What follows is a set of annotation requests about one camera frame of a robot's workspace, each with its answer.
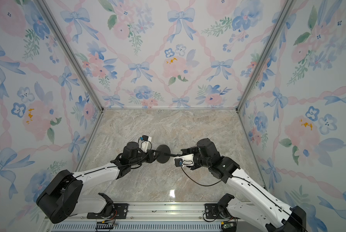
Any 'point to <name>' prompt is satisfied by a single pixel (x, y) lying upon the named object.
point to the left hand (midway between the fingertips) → (162, 152)
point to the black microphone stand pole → (173, 155)
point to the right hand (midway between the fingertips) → (185, 149)
